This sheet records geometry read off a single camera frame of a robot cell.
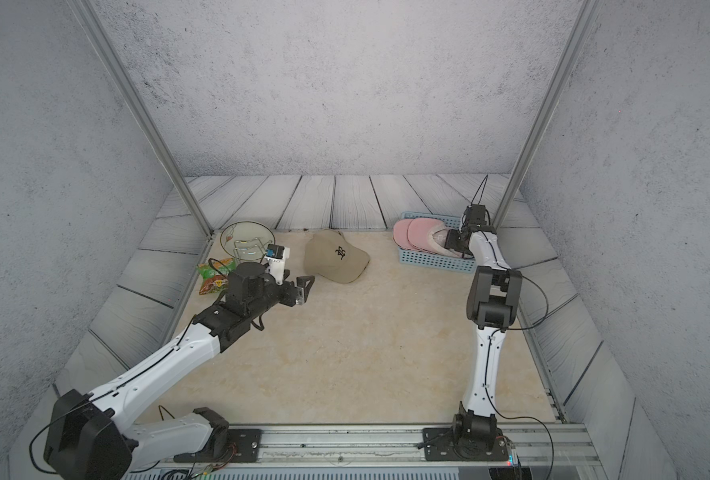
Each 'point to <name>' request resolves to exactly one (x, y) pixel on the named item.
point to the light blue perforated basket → (431, 261)
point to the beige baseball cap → (329, 255)
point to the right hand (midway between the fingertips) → (455, 238)
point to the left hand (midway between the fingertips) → (305, 275)
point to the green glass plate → (247, 240)
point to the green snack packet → (215, 275)
